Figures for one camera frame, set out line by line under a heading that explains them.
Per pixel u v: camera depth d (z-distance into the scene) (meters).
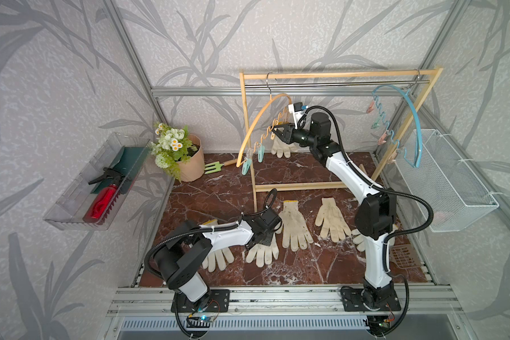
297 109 0.73
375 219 0.55
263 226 0.69
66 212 0.58
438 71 0.61
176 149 0.79
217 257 0.84
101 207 0.60
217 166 1.15
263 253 0.85
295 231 0.91
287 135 0.74
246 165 0.65
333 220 0.93
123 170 0.71
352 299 0.73
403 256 0.84
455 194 0.60
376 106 0.84
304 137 0.73
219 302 0.73
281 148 0.99
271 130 0.79
